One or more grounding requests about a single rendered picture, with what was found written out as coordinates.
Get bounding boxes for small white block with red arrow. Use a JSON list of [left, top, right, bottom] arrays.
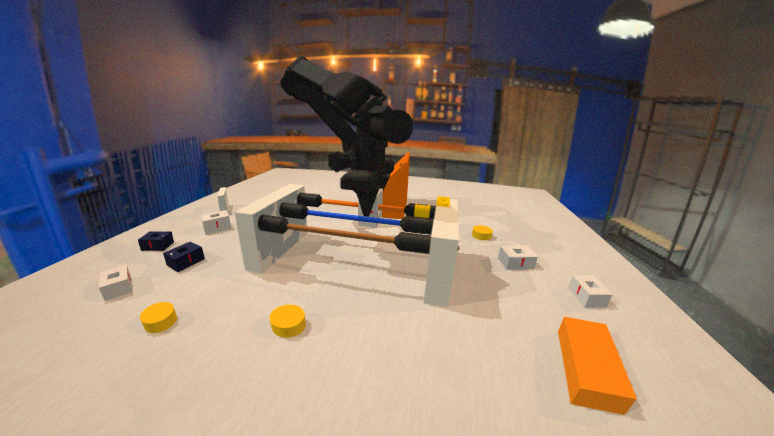
[[201, 211, 232, 235]]

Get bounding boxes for yellow short cylinder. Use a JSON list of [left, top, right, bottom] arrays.
[[269, 305, 306, 338], [472, 226, 493, 240], [140, 302, 177, 333]]

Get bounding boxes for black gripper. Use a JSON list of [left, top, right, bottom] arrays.
[[340, 137, 394, 217]]

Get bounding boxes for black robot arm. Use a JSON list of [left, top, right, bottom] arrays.
[[280, 56, 413, 173]]

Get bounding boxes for white square block with rectangular hole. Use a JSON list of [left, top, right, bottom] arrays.
[[99, 264, 133, 301]]

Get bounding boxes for small white block with square hole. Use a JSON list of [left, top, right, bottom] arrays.
[[568, 275, 612, 308]]

